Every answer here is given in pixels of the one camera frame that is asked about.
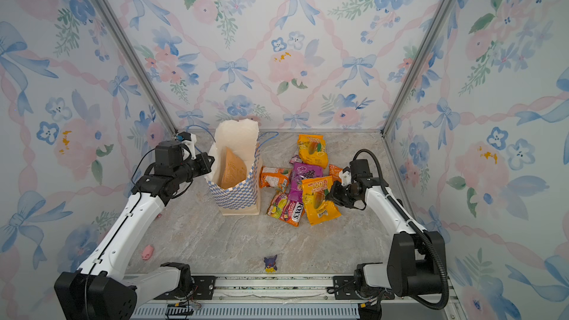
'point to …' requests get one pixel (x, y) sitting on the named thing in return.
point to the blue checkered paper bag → (241, 137)
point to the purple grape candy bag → (300, 171)
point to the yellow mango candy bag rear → (313, 150)
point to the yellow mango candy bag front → (318, 210)
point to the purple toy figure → (270, 264)
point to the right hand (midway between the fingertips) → (326, 195)
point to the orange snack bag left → (274, 177)
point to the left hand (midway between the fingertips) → (214, 155)
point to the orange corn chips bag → (334, 172)
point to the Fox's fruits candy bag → (282, 208)
